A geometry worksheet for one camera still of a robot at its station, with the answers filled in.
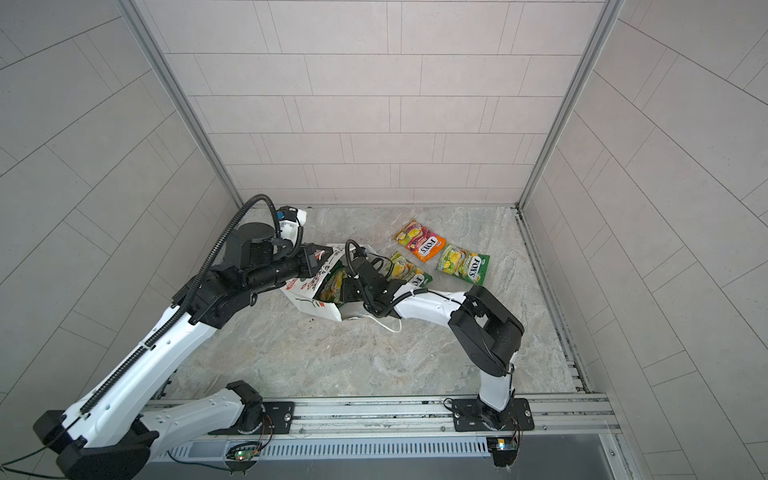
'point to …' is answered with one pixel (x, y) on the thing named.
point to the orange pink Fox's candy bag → (420, 241)
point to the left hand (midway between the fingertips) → (340, 250)
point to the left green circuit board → (244, 454)
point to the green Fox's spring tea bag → (463, 263)
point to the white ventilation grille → (402, 446)
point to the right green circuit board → (504, 450)
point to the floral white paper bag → (309, 289)
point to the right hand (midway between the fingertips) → (339, 288)
